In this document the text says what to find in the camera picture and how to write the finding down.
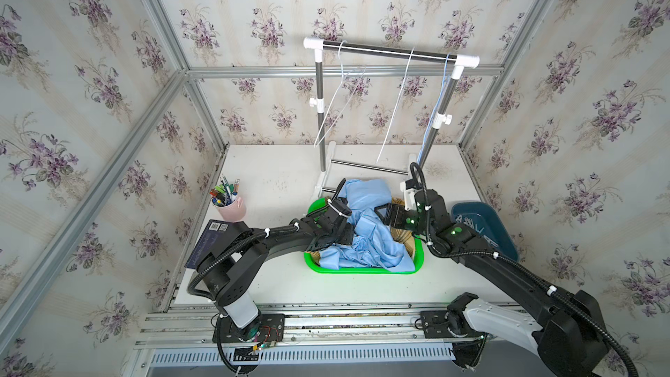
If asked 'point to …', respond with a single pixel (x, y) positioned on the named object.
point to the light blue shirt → (373, 246)
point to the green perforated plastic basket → (311, 261)
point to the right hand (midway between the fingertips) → (385, 213)
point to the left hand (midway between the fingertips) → (350, 236)
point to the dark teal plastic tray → (482, 219)
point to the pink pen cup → (225, 198)
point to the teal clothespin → (476, 229)
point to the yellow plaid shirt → (404, 238)
